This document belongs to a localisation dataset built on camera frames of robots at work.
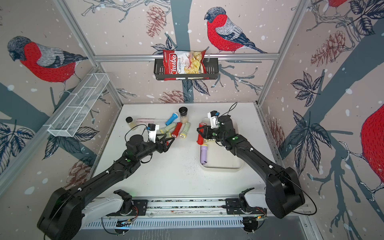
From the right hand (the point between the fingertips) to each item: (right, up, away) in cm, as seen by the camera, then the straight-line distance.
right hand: (200, 128), depth 82 cm
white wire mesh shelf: (-65, +9, -7) cm, 66 cm away
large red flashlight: (0, -6, -2) cm, 7 cm away
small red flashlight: (-16, -3, +22) cm, 27 cm away
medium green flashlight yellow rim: (-22, -1, +20) cm, 29 cm away
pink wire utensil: (-38, +4, +25) cm, 46 cm away
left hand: (-15, -3, -4) cm, 16 cm away
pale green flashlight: (-11, -5, +17) cm, 21 cm away
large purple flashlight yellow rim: (+3, -16, +7) cm, 18 cm away
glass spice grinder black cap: (-11, +10, +19) cm, 24 cm away
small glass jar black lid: (-47, +1, +20) cm, 51 cm away
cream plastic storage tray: (+12, -19, +9) cm, 24 cm away
